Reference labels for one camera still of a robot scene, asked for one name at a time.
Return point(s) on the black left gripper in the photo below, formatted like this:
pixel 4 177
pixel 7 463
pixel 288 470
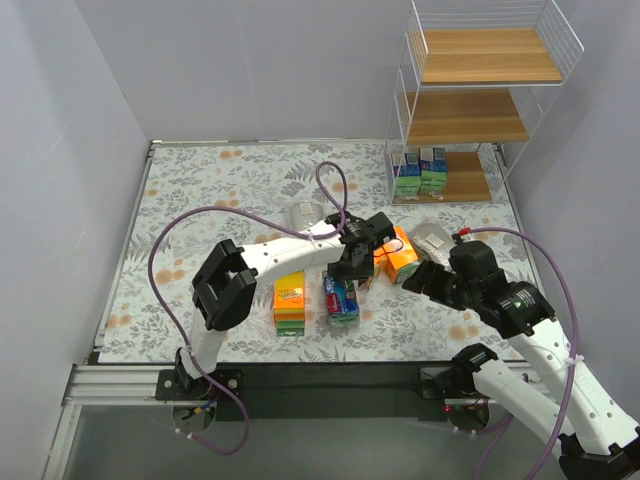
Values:
pixel 351 269

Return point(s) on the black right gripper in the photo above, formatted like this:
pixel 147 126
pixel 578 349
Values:
pixel 430 279

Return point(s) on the blue green sponge pack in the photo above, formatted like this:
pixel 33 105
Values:
pixel 342 304
pixel 433 169
pixel 406 173

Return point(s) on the orange Sponge Daddy box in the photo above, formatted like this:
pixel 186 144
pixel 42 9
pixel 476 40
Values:
pixel 289 305

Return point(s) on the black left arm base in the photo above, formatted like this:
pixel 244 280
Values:
pixel 171 387

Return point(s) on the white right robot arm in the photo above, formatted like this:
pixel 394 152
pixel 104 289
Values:
pixel 589 434

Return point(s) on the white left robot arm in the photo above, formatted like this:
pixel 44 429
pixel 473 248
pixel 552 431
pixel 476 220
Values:
pixel 225 284

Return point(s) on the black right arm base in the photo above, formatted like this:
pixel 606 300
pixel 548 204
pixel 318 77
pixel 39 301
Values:
pixel 442 383

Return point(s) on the floral patterned table mat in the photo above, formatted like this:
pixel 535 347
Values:
pixel 196 196

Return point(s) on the silver steel wool pack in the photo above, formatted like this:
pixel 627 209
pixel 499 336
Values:
pixel 431 242
pixel 304 215

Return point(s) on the white wire wooden shelf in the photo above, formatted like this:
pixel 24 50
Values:
pixel 476 74

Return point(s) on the aluminium frame rail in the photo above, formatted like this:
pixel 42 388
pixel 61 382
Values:
pixel 97 385

